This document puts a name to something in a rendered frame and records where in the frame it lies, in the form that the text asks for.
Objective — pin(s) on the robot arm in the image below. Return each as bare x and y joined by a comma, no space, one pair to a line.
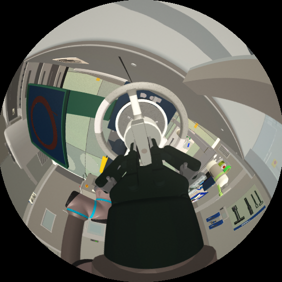
72,231

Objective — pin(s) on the small pale glass panel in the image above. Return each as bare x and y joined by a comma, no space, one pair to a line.
48,220

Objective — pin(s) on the white inching handwheel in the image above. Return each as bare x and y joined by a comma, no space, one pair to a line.
99,123

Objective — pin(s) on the grey cupboard row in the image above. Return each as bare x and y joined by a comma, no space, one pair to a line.
33,74

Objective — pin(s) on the white bottle with green bands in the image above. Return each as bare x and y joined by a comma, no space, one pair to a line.
217,174

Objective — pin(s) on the round ceiling light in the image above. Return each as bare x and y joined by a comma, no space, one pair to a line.
133,64

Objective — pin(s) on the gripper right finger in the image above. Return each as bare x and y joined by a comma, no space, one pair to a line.
176,155

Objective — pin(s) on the blue label sign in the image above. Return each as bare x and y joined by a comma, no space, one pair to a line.
213,219

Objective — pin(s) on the yellow flat bar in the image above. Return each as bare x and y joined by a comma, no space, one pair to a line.
103,164

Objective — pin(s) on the white grey machine box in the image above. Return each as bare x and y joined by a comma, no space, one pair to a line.
16,138

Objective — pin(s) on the green guard panel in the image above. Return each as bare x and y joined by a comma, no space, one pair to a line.
83,103

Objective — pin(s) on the white round limiter hub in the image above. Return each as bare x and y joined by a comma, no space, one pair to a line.
154,114

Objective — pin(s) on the grey vent grille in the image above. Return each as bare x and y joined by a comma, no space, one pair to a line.
224,151

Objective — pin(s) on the green tape roll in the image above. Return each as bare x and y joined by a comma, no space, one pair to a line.
227,169

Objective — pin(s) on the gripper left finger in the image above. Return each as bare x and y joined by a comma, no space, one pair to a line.
114,167

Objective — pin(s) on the grey control box red button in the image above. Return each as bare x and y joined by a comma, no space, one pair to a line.
87,182

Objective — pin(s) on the pale blue window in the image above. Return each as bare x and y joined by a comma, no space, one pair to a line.
264,143

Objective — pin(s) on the tool poster with blue edge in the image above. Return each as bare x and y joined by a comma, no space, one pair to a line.
246,209

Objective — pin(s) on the beige ceiling vent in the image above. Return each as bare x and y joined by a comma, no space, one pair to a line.
70,60

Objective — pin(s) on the dark blue press drive body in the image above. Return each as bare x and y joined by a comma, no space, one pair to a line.
170,105

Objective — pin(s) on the blue and white paper stack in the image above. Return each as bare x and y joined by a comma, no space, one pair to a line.
198,193

